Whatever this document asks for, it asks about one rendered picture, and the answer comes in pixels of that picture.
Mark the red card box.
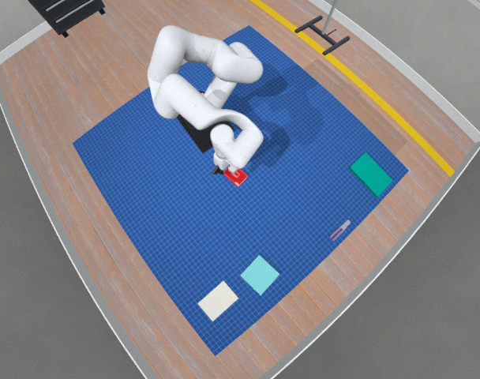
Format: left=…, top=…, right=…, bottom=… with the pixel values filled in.
left=223, top=167, right=248, bottom=187

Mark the teal flat rectangular block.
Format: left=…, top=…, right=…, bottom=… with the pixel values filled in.
left=348, top=152, right=393, bottom=197

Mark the light blue flat square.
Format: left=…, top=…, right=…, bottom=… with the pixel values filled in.
left=240, top=254, right=279, bottom=295

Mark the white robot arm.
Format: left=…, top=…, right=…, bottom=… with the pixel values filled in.
left=148, top=25, right=264, bottom=174

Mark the dark blue work mat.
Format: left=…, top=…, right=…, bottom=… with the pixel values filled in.
left=73, top=25, right=409, bottom=356

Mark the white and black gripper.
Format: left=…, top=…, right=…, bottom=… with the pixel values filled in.
left=212, top=153, right=229, bottom=175

